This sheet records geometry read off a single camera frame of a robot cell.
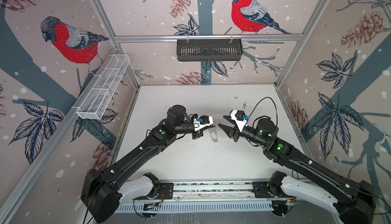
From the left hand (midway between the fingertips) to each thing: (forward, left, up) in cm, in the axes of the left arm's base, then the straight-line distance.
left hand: (212, 124), depth 67 cm
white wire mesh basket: (+22, +57, +3) cm, 61 cm away
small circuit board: (-28, +28, -28) cm, 48 cm away
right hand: (+1, -4, 0) cm, 4 cm away
